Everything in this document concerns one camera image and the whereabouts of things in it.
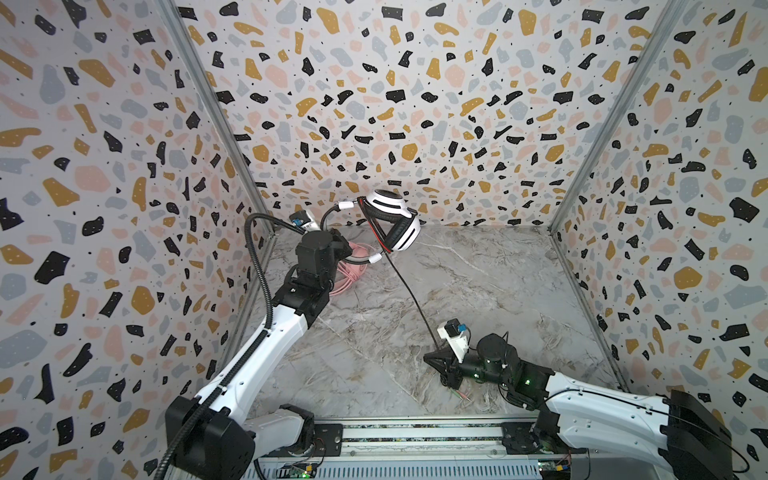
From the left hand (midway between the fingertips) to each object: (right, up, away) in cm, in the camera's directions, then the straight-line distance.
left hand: (335, 222), depth 73 cm
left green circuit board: (-7, -59, -3) cm, 59 cm away
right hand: (+21, -33, -1) cm, 39 cm away
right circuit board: (+53, -59, -1) cm, 80 cm away
